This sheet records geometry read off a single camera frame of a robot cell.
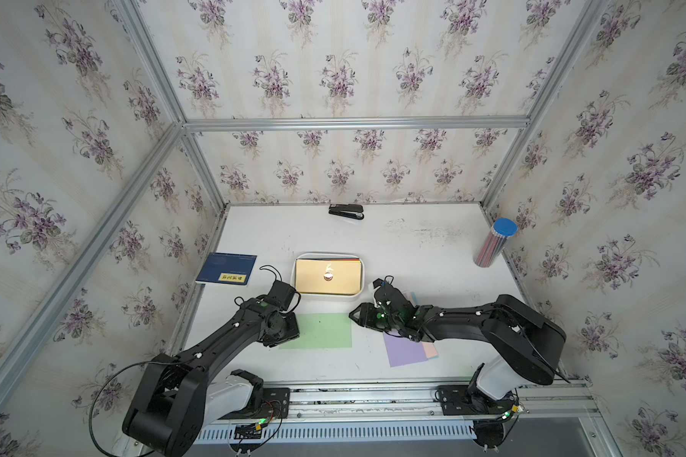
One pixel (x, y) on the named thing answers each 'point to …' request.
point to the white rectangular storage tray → (329, 256)
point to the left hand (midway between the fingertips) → (296, 336)
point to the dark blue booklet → (227, 269)
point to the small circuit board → (252, 430)
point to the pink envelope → (430, 349)
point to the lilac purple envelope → (403, 351)
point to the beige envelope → (323, 276)
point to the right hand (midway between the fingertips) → (354, 319)
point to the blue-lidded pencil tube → (494, 243)
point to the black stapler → (350, 210)
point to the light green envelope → (321, 331)
